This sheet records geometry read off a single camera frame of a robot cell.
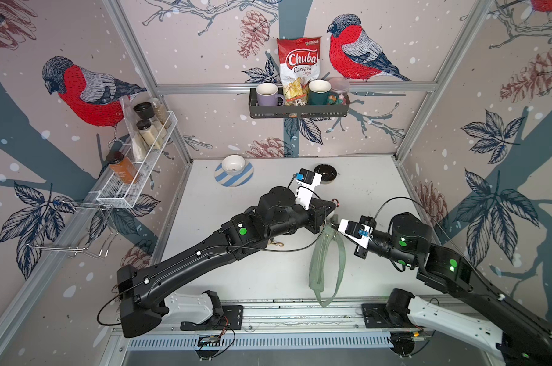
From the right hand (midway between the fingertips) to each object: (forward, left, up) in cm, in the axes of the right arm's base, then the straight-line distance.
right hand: (336, 219), depth 62 cm
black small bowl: (+42, -6, -28) cm, 51 cm away
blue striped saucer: (+38, +41, -30) cm, 64 cm away
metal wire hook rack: (-7, +66, +5) cm, 67 cm away
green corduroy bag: (-4, +3, -25) cm, 26 cm away
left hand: (0, 0, +7) cm, 7 cm away
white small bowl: (+46, +43, -27) cm, 68 cm away
